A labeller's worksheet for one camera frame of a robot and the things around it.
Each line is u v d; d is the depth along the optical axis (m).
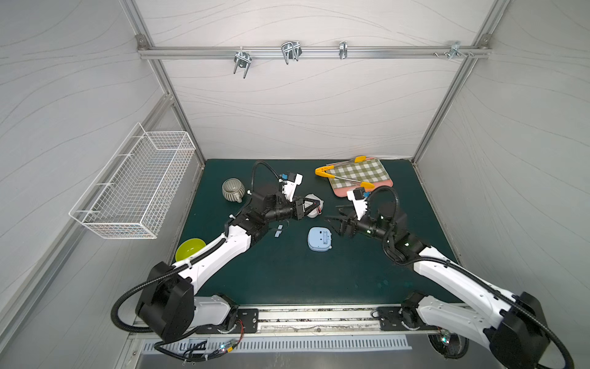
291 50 0.77
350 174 1.15
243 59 0.80
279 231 0.95
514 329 0.39
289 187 0.68
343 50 0.78
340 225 0.64
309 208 0.72
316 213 1.01
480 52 0.79
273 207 0.63
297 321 0.75
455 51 0.77
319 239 0.88
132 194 0.69
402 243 0.58
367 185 1.12
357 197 0.64
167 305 0.40
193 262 0.45
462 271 0.48
